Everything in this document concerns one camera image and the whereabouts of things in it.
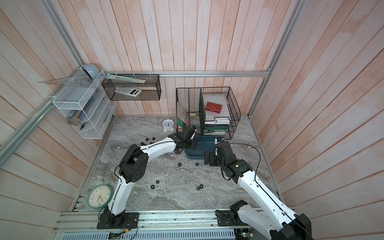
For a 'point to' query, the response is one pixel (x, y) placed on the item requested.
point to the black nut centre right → (197, 164)
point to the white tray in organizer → (219, 120)
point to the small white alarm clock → (168, 125)
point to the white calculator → (131, 91)
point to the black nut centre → (179, 164)
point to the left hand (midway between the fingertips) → (193, 144)
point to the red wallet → (213, 107)
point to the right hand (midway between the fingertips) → (211, 153)
